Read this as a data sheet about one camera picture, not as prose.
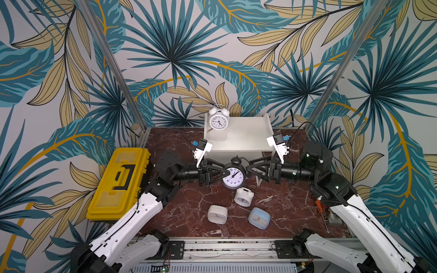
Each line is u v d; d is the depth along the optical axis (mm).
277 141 503
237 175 560
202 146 535
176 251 733
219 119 690
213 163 590
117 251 391
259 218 762
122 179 769
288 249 737
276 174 485
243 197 818
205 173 532
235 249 749
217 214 779
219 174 560
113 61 842
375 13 701
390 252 377
